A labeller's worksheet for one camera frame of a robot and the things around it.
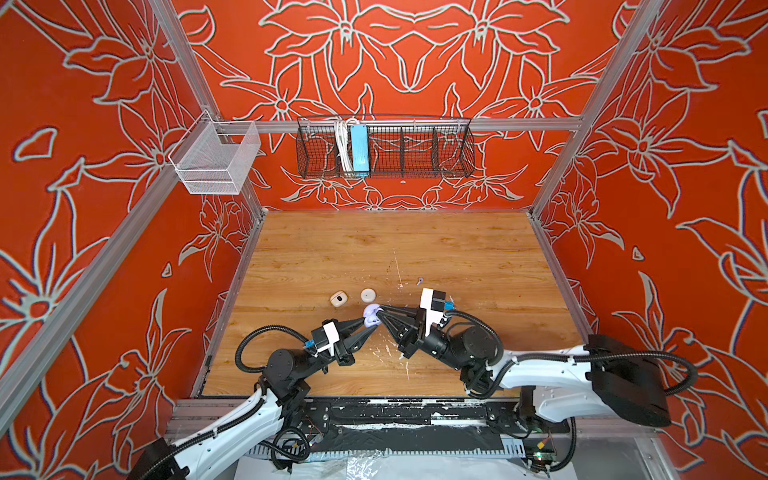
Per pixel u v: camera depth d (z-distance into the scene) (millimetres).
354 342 590
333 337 540
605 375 420
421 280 976
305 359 587
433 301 542
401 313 597
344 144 895
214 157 927
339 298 924
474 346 520
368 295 949
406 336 579
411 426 726
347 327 610
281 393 595
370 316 612
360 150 898
